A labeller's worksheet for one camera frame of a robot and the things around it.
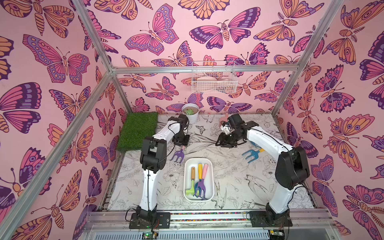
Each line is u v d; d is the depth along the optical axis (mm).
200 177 854
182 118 780
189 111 1062
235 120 730
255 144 616
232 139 762
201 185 827
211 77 945
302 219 774
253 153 955
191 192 803
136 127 1091
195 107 1130
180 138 874
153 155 574
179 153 992
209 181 854
